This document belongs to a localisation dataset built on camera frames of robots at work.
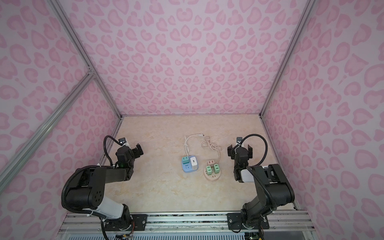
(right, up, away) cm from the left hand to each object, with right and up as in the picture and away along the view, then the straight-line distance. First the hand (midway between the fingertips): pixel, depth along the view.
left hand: (136, 144), depth 94 cm
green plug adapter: (+45, -13, -10) cm, 48 cm away
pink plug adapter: (+46, -9, -8) cm, 48 cm away
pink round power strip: (+48, -17, -8) cm, 52 cm away
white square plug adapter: (+36, -9, -8) cm, 38 cm away
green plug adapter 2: (+49, -12, -10) cm, 52 cm away
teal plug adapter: (+32, -8, -6) cm, 33 cm away
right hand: (+65, +1, -1) cm, 65 cm away
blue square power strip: (+32, -13, -4) cm, 35 cm away
